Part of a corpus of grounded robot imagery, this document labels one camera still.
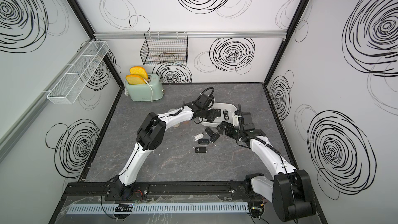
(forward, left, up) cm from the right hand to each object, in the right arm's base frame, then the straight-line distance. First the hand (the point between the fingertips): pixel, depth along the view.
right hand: (224, 130), depth 85 cm
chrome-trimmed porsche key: (+15, -3, -8) cm, 17 cm away
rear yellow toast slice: (+35, +54, +12) cm, 66 cm away
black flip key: (+4, +8, -9) cm, 12 cm away
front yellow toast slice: (+28, +57, +11) cm, 64 cm away
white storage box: (+19, -6, -5) cm, 21 cm away
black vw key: (-8, +13, -9) cm, 18 cm away
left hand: (+14, +5, -7) cm, 16 cm away
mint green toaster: (+25, +53, +2) cm, 58 cm away
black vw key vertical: (+17, +2, -8) cm, 19 cm away
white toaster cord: (+29, +66, -4) cm, 72 cm away
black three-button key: (-3, +11, -8) cm, 14 cm away
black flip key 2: (0, +5, -9) cm, 10 cm away
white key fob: (0, +14, -8) cm, 16 cm away
